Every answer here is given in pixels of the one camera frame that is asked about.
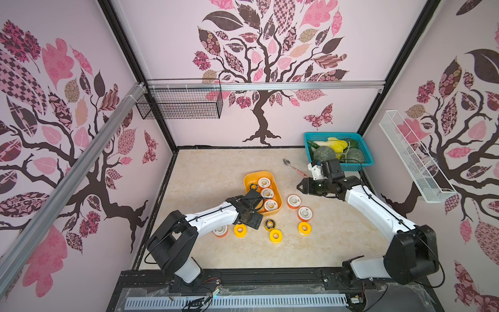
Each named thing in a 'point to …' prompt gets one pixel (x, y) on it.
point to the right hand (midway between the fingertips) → (302, 189)
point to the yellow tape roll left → (242, 234)
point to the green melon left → (323, 153)
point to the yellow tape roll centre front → (275, 236)
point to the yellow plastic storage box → (253, 177)
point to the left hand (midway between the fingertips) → (249, 221)
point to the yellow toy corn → (337, 145)
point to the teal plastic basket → (314, 140)
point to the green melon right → (352, 154)
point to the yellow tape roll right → (305, 229)
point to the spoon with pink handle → (288, 162)
